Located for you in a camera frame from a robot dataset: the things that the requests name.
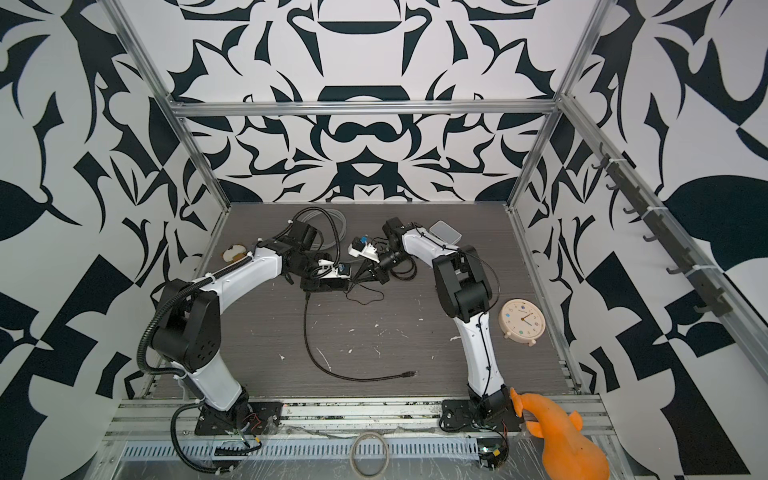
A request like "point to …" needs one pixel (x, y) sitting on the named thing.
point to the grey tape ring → (356, 469)
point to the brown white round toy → (234, 252)
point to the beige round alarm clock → (522, 320)
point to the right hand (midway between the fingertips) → (358, 277)
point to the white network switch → (445, 231)
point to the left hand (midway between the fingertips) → (330, 266)
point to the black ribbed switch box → (324, 284)
